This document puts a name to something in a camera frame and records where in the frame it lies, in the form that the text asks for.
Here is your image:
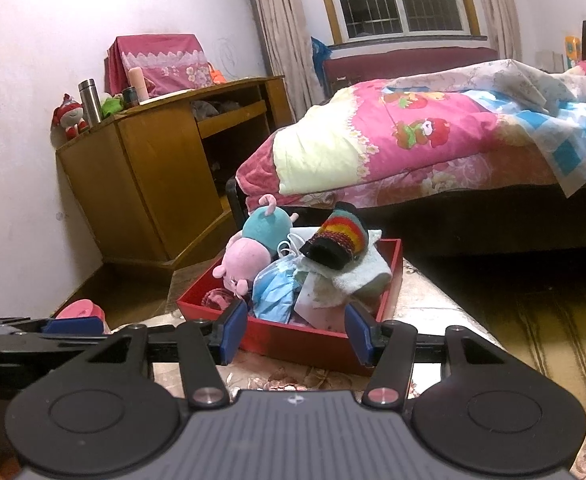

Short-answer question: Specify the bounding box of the red cardboard box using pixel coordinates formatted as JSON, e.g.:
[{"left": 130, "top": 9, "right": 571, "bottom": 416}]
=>
[{"left": 177, "top": 238, "right": 404, "bottom": 376}]

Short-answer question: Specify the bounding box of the pink cloth covered box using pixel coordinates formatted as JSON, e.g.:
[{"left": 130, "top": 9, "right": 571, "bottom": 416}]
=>
[{"left": 105, "top": 34, "right": 212, "bottom": 98}]

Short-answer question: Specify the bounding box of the pink cylinder bottle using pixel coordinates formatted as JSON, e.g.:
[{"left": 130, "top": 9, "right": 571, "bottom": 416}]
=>
[{"left": 127, "top": 67, "right": 150, "bottom": 103}]

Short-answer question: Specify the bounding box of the pink cartoon quilt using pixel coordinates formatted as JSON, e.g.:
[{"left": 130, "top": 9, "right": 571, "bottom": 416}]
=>
[{"left": 235, "top": 79, "right": 563, "bottom": 208}]

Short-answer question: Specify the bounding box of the blue white patchwork blanket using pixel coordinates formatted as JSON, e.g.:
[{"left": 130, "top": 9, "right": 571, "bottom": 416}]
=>
[{"left": 383, "top": 58, "right": 586, "bottom": 196}]

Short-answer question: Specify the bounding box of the pink teal pig plush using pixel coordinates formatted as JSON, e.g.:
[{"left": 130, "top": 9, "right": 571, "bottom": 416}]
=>
[{"left": 212, "top": 194, "right": 298, "bottom": 297}]

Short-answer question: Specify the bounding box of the pink lidded cup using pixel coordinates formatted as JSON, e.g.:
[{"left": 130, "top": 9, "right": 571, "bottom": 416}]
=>
[{"left": 55, "top": 299, "right": 110, "bottom": 334}]

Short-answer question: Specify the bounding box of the rainbow striped knit glove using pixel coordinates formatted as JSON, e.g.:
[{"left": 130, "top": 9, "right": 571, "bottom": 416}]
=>
[{"left": 300, "top": 202, "right": 369, "bottom": 271}]

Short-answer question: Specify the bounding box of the floral round tablecloth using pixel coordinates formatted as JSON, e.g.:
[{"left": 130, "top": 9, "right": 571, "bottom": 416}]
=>
[{"left": 104, "top": 259, "right": 586, "bottom": 479}]

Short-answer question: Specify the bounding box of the maroon cloth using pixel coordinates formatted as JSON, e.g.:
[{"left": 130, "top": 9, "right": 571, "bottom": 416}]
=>
[{"left": 201, "top": 287, "right": 235, "bottom": 311}]

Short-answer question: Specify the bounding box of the barred window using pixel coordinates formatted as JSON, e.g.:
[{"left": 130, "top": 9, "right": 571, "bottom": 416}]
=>
[{"left": 322, "top": 0, "right": 483, "bottom": 47}]

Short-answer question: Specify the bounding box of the wooden cabinet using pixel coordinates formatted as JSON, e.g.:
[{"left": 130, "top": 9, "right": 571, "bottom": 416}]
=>
[{"left": 56, "top": 76, "right": 293, "bottom": 273}]

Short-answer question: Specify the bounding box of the santa plush figure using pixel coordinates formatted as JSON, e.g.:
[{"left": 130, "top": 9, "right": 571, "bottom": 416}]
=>
[{"left": 52, "top": 93, "right": 89, "bottom": 140}]

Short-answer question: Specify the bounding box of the steel thermos bottle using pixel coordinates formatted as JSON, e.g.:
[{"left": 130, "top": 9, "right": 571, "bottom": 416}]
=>
[{"left": 78, "top": 78, "right": 102, "bottom": 128}]

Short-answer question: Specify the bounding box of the light green towel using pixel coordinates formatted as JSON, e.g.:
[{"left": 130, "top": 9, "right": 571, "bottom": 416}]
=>
[{"left": 296, "top": 230, "right": 393, "bottom": 297}]

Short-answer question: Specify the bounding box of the white speckled sponge block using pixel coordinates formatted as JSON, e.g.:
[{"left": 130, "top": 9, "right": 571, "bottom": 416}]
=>
[{"left": 294, "top": 271, "right": 348, "bottom": 333}]

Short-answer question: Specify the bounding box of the beige curtain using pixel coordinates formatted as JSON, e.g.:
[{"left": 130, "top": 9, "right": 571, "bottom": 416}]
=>
[{"left": 256, "top": 0, "right": 323, "bottom": 120}]

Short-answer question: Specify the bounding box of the blue face mask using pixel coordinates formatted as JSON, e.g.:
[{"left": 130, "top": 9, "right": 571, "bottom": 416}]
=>
[{"left": 252, "top": 255, "right": 302, "bottom": 324}]

